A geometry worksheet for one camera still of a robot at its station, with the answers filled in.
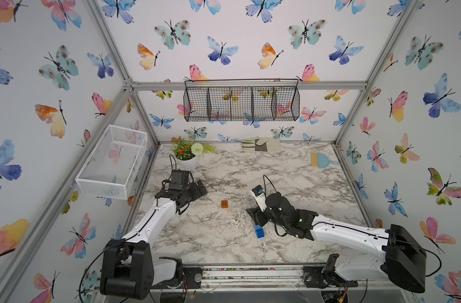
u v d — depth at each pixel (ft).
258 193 2.24
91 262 1.28
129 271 1.32
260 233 2.71
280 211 1.91
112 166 2.77
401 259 1.32
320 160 3.64
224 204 3.06
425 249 1.44
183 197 2.09
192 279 2.39
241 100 3.23
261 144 3.89
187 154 3.17
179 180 2.19
